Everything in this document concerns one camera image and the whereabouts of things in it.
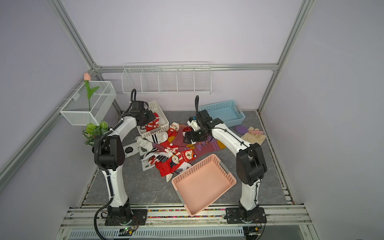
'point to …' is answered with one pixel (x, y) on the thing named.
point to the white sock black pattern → (152, 156)
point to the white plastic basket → (163, 122)
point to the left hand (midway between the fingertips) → (153, 116)
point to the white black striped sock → (147, 142)
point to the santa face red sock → (172, 132)
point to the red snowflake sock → (153, 124)
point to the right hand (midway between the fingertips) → (189, 139)
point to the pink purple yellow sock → (205, 147)
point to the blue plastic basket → (229, 112)
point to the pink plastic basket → (202, 187)
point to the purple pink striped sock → (179, 140)
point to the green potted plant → (92, 131)
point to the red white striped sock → (174, 162)
